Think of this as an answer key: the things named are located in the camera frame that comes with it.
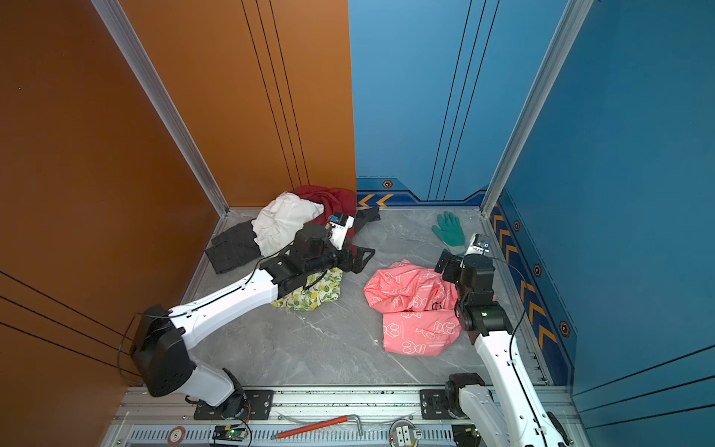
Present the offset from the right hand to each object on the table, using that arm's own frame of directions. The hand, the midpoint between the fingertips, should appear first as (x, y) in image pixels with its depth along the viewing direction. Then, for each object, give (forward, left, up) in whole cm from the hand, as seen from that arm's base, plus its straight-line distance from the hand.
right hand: (456, 253), depth 77 cm
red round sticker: (-39, +74, -23) cm, 87 cm away
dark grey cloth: (+17, +75, -18) cm, 79 cm away
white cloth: (+25, +57, -11) cm, 63 cm away
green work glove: (+28, -8, -23) cm, 37 cm away
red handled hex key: (-37, +38, -24) cm, 58 cm away
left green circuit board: (-38, +62, -24) cm, 77 cm away
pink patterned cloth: (-9, +10, -14) cm, 19 cm away
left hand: (+2, +25, +2) cm, 25 cm away
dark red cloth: (+36, +38, -12) cm, 54 cm away
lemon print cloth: (0, +39, -18) cm, 43 cm away
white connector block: (-39, +16, -16) cm, 46 cm away
